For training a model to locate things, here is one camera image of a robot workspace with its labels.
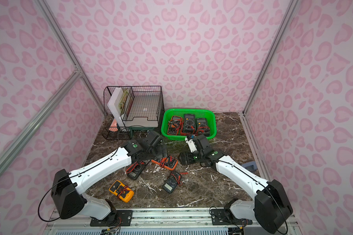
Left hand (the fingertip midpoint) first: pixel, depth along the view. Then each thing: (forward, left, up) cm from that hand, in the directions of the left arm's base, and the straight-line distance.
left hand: (161, 150), depth 80 cm
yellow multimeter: (-19, +20, -12) cm, 30 cm away
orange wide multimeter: (-2, -3, -12) cm, 13 cm away
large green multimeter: (+24, -16, -7) cm, 30 cm away
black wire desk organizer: (+19, +25, -11) cm, 34 cm away
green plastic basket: (+34, -31, -7) cm, 46 cm away
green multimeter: (+23, -25, -8) cm, 35 cm away
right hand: (-2, -12, -3) cm, 13 cm away
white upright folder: (+27, +31, +9) cm, 42 cm away
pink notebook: (+24, +37, -10) cm, 45 cm away
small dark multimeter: (-6, +17, -13) cm, 22 cm away
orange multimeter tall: (+27, -6, -11) cm, 29 cm away
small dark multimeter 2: (-13, -6, -13) cm, 19 cm away
